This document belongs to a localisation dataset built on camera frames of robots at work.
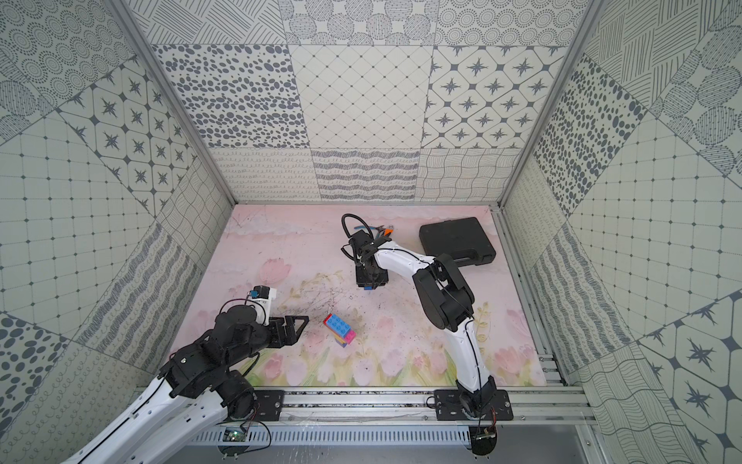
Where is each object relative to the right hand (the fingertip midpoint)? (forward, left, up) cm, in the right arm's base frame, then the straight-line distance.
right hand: (370, 285), depth 96 cm
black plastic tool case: (+18, -34, +3) cm, 39 cm away
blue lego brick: (-19, +8, 0) cm, 21 cm away
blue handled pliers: (+26, -2, 0) cm, 26 cm away
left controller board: (-42, +33, -2) cm, 53 cm away
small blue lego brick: (-4, 0, +7) cm, 8 cm away
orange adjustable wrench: (+24, -6, +1) cm, 24 cm away
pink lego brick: (-21, +4, +10) cm, 23 cm away
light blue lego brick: (-19, +6, +12) cm, 23 cm away
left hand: (-20, +16, +15) cm, 29 cm away
